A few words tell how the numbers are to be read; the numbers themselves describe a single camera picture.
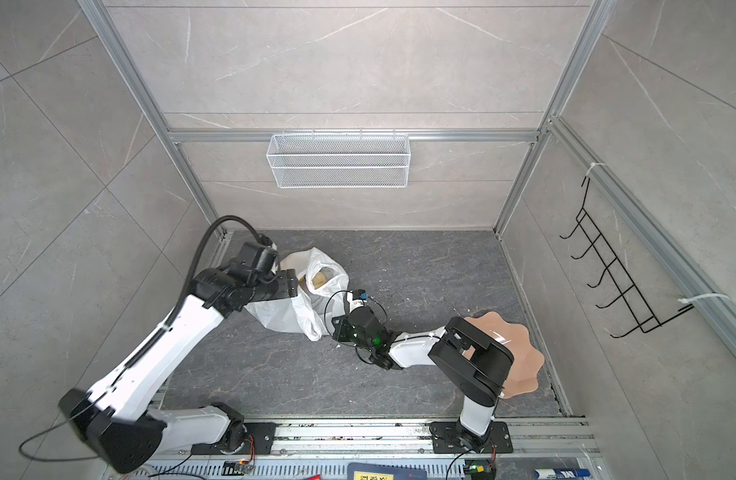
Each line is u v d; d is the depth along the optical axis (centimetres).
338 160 101
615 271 68
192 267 49
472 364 45
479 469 70
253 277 55
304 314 76
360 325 67
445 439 73
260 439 73
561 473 68
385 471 68
